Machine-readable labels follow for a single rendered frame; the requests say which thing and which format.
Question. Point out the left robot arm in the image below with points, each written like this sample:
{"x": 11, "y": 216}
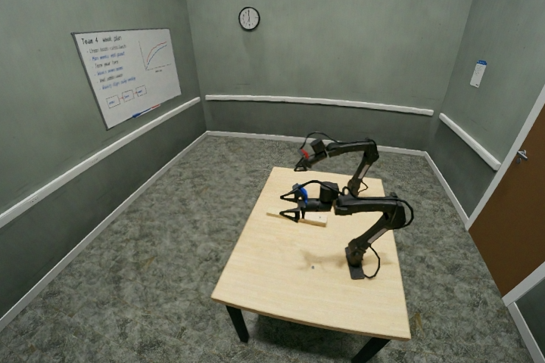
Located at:
{"x": 393, "y": 215}

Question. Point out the light wooden beam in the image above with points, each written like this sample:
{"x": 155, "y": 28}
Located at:
{"x": 274, "y": 212}

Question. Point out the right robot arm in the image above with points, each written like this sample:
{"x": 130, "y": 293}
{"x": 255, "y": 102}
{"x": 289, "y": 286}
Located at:
{"x": 335, "y": 148}

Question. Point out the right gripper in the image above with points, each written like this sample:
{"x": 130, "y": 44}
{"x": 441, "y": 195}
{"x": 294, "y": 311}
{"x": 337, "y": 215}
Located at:
{"x": 304, "y": 162}

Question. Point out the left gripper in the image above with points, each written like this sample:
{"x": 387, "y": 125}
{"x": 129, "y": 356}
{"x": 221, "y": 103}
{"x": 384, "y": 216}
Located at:
{"x": 310, "y": 203}

